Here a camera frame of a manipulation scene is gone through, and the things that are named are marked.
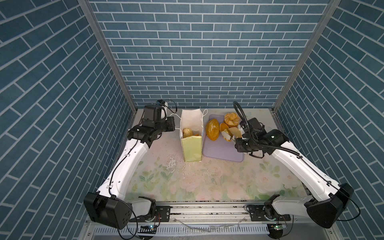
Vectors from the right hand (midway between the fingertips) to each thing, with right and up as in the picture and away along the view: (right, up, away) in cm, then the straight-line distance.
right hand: (235, 144), depth 76 cm
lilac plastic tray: (-5, -7, +25) cm, 26 cm away
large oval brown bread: (-9, +7, +26) cm, 28 cm away
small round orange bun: (-2, +8, +29) cm, 30 cm away
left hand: (-31, +12, 0) cm, 33 cm away
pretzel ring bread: (-26, +5, +20) cm, 33 cm away
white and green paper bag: (-22, +13, +13) cm, 29 cm away
